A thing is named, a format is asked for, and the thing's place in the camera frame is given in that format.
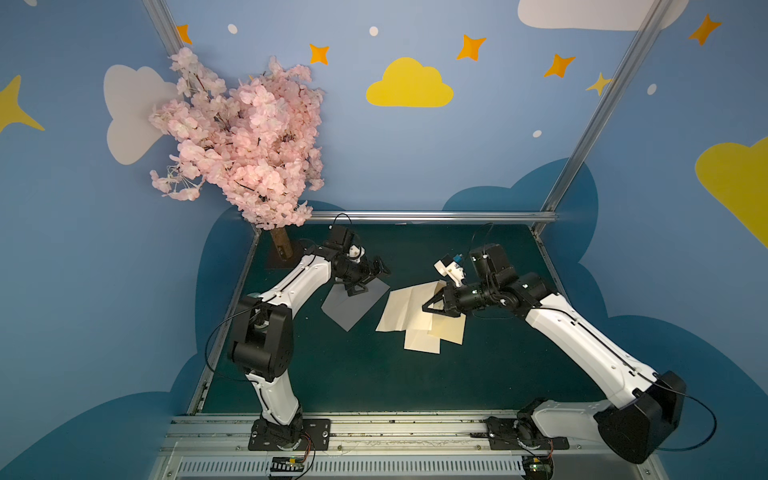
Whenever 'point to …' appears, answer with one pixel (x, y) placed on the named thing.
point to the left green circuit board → (287, 464)
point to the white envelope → (421, 340)
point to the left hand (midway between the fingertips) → (381, 276)
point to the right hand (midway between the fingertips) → (428, 305)
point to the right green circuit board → (537, 467)
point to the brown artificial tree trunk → (282, 243)
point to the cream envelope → (448, 328)
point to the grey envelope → (347, 310)
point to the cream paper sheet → (403, 309)
